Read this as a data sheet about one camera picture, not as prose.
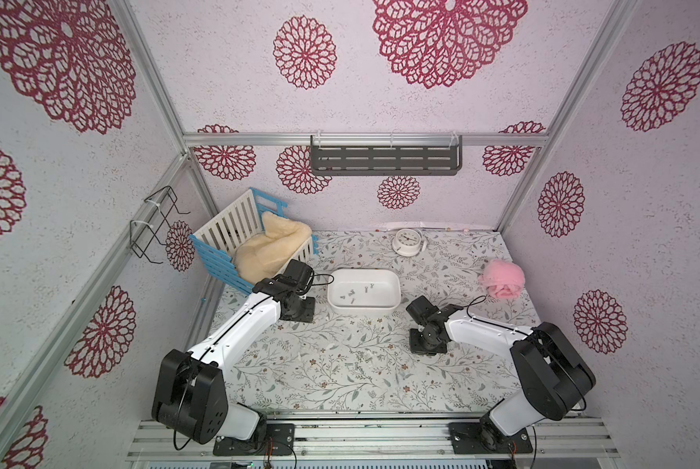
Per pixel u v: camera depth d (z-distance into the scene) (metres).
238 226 1.06
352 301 1.00
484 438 0.66
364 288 1.03
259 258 1.00
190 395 0.41
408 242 1.13
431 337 0.75
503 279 0.96
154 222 0.78
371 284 1.06
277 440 0.73
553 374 0.44
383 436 0.76
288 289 0.60
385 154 0.93
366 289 1.03
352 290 1.03
